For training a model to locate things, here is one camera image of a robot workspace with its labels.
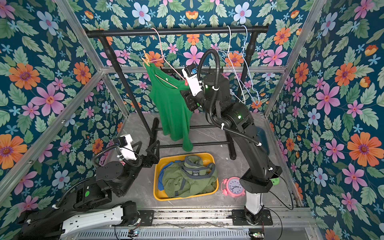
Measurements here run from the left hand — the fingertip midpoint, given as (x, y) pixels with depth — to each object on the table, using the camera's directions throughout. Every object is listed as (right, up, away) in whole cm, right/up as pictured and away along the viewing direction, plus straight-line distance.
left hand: (153, 144), depth 58 cm
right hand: (+16, +24, -2) cm, 29 cm away
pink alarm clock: (+36, -26, +24) cm, 51 cm away
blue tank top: (-4, -25, +23) cm, 34 cm away
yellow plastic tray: (-4, -31, +23) cm, 39 cm away
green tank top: (+4, +14, +24) cm, 28 cm away
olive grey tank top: (+13, -19, +18) cm, 29 cm away
